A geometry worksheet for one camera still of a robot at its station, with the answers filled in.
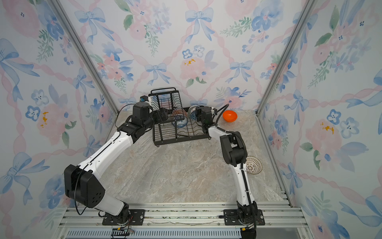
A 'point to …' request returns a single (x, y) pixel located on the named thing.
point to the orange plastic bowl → (230, 116)
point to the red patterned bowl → (179, 111)
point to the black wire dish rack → (172, 122)
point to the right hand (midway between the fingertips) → (195, 103)
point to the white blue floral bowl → (180, 121)
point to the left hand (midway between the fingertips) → (162, 110)
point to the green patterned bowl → (192, 111)
